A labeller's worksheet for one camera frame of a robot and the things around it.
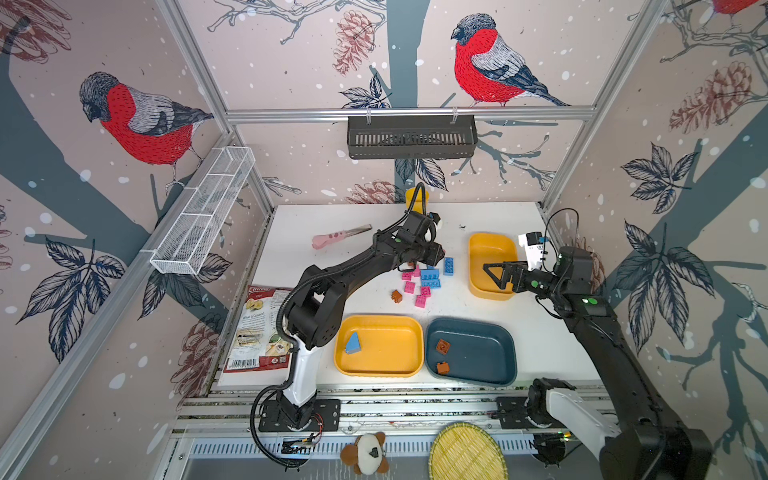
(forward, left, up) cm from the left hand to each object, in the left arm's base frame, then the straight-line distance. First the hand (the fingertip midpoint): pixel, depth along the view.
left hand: (441, 252), depth 88 cm
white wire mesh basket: (+8, +66, +15) cm, 68 cm away
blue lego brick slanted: (-23, +26, -13) cm, 37 cm away
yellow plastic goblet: (+26, +5, -4) cm, 27 cm away
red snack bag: (-24, +52, -10) cm, 58 cm away
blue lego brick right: (+4, -4, -13) cm, 14 cm away
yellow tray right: (+10, -18, -12) cm, 24 cm away
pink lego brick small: (-5, +4, -13) cm, 15 cm away
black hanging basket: (+42, +7, +12) cm, 44 cm away
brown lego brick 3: (-7, +14, -14) cm, 21 cm away
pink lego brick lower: (-4, +9, -14) cm, 17 cm away
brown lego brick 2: (-23, 0, -15) cm, 27 cm away
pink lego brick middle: (0, +10, -14) cm, 17 cm away
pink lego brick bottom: (-9, +6, -13) cm, 17 cm away
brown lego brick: (-30, +2, -12) cm, 32 cm away
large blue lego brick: (-1, +2, -13) cm, 14 cm away
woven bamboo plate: (-47, -2, -14) cm, 50 cm away
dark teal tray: (-25, -10, -14) cm, 30 cm away
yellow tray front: (-23, +16, -14) cm, 31 cm away
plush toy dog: (-48, +21, -11) cm, 54 cm away
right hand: (-10, -12, +7) cm, 17 cm away
